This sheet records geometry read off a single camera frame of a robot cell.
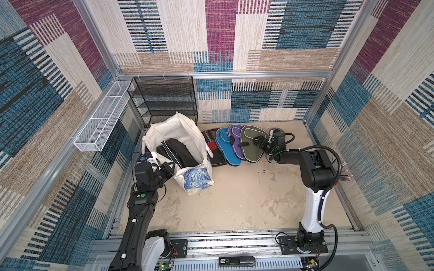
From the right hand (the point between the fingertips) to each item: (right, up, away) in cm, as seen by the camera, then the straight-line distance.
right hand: (259, 143), depth 106 cm
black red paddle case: (-26, -9, -9) cm, 29 cm away
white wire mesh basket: (-77, +4, -35) cm, 85 cm away
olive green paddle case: (-6, -5, -8) cm, 11 cm away
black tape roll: (+7, +7, -10) cm, 14 cm away
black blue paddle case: (-23, +1, -5) cm, 23 cm away
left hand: (-45, -9, -27) cm, 53 cm away
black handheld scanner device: (-18, -46, -39) cm, 63 cm away
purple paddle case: (-16, +6, -1) cm, 17 cm away
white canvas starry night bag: (-46, +8, -16) cm, 50 cm away
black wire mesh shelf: (-65, +28, +1) cm, 71 cm away
